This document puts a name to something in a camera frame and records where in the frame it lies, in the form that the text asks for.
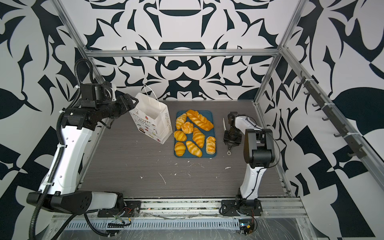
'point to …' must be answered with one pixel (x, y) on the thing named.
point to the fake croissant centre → (198, 137)
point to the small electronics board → (245, 226)
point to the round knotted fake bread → (187, 127)
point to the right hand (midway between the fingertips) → (230, 142)
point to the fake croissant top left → (180, 120)
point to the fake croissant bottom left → (179, 148)
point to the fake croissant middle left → (180, 136)
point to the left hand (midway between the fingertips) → (132, 100)
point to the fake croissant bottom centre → (193, 149)
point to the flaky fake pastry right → (210, 145)
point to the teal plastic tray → (209, 115)
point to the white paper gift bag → (152, 118)
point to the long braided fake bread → (200, 120)
